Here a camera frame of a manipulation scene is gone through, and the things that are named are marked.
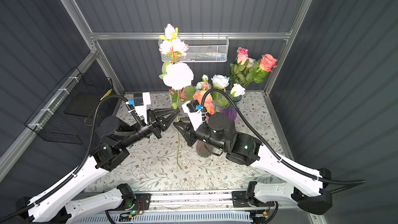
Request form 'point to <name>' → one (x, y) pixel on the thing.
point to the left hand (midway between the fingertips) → (179, 110)
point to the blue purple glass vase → (230, 109)
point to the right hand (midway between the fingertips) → (177, 124)
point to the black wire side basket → (78, 94)
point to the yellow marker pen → (107, 94)
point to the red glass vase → (201, 149)
